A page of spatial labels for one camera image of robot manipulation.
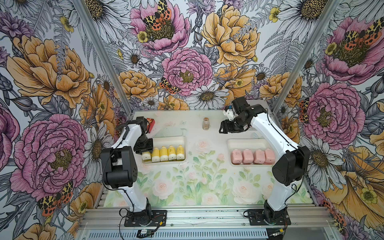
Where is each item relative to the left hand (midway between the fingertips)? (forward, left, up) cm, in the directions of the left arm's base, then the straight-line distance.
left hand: (146, 155), depth 87 cm
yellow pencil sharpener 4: (0, -5, 0) cm, 5 cm away
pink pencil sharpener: (0, -52, -2) cm, 52 cm away
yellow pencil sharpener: (+1, -19, -1) cm, 19 cm away
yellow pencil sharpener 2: (+2, -14, -1) cm, 15 cm away
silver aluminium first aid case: (+37, -75, +7) cm, 84 cm away
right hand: (+7, -45, +11) cm, 47 cm away
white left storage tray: (+16, -4, -10) cm, 19 cm away
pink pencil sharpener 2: (0, -59, -2) cm, 59 cm away
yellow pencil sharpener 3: (+2, -9, -1) cm, 10 cm away
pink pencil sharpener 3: (-1, -65, -2) cm, 65 cm away
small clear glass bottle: (+26, -36, -3) cm, 44 cm away
